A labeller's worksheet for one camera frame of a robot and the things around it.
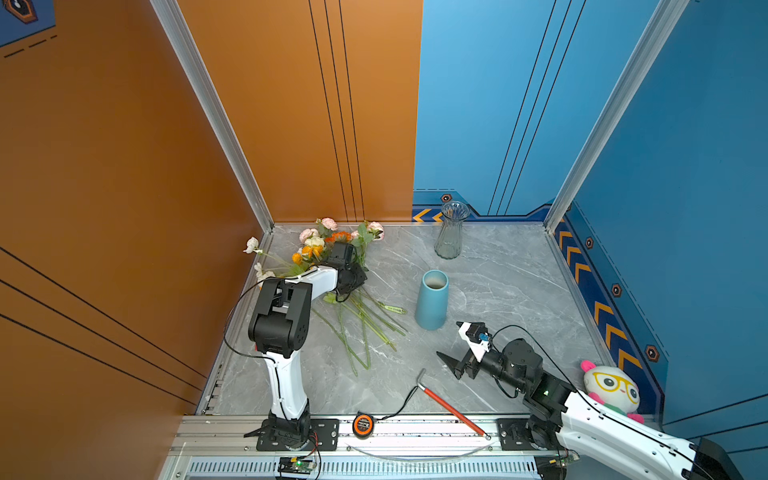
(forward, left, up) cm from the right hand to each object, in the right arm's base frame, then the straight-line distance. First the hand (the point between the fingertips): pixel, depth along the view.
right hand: (447, 338), depth 76 cm
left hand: (+28, +25, -10) cm, 39 cm away
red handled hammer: (-13, 0, -13) cm, 18 cm away
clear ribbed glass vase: (+44, -7, -10) cm, 45 cm away
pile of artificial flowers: (+12, +24, -13) cm, 30 cm away
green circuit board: (-25, +38, -14) cm, 47 cm away
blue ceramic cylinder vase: (+10, +3, +1) cm, 11 cm away
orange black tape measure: (-18, +21, -10) cm, 30 cm away
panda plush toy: (-10, -41, -7) cm, 43 cm away
